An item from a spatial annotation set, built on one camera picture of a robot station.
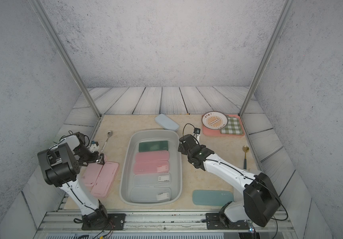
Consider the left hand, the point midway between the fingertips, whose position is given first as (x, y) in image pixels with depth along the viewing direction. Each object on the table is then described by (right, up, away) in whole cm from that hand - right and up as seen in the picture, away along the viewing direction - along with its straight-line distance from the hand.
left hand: (97, 162), depth 94 cm
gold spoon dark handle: (+95, +8, +5) cm, 95 cm away
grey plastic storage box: (+21, +9, +3) cm, 23 cm away
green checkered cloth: (+92, +22, +18) cm, 96 cm away
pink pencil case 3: (+9, -7, -9) cm, 15 cm away
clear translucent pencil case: (+35, -8, -7) cm, 37 cm away
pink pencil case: (+34, -2, -2) cm, 34 cm away
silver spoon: (+1, +17, +14) cm, 22 cm away
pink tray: (+79, +18, +16) cm, 83 cm away
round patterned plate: (+78, +27, +21) cm, 86 cm away
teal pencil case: (+69, -16, -13) cm, 72 cm away
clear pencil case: (+32, -14, -12) cm, 37 cm away
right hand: (+57, +13, -9) cm, 59 cm away
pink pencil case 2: (+41, +4, +3) cm, 41 cm away
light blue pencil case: (+42, +25, +22) cm, 54 cm away
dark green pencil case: (+34, +9, +8) cm, 36 cm away
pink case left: (+1, -4, -9) cm, 10 cm away
